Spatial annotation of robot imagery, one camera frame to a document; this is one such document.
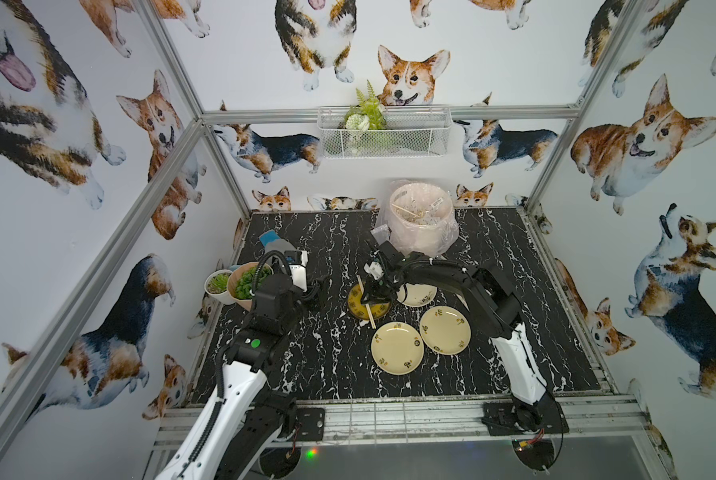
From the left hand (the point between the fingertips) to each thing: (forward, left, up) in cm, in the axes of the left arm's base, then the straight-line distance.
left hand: (323, 271), depth 74 cm
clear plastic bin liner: (+21, -16, -6) cm, 27 cm away
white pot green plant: (+5, +34, -14) cm, 37 cm away
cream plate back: (+5, -26, -23) cm, 36 cm away
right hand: (+2, -8, -21) cm, 23 cm away
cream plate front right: (-6, -34, -24) cm, 42 cm away
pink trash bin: (+16, -26, +1) cm, 31 cm away
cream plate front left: (-11, -19, -24) cm, 32 cm away
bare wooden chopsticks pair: (+1, -10, -22) cm, 24 cm away
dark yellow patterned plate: (+1, -8, -24) cm, 25 cm away
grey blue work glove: (+28, +25, -24) cm, 44 cm away
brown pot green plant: (+7, +27, -15) cm, 32 cm away
